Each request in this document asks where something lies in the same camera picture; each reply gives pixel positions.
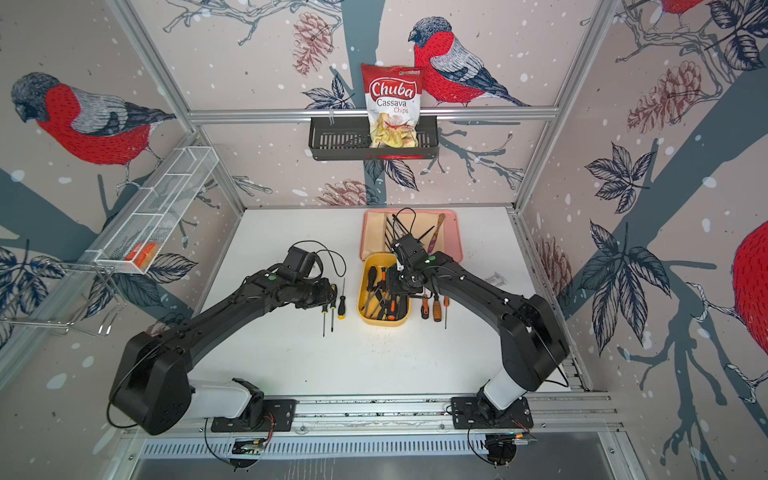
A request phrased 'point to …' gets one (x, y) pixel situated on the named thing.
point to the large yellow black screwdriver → (324, 312)
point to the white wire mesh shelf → (132, 242)
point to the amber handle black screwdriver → (437, 308)
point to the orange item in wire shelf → (141, 254)
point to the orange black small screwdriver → (425, 312)
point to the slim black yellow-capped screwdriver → (342, 306)
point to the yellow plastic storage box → (376, 305)
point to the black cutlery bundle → (395, 229)
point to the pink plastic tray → (452, 242)
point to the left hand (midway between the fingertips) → (339, 290)
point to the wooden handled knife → (434, 235)
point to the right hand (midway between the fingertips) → (389, 283)
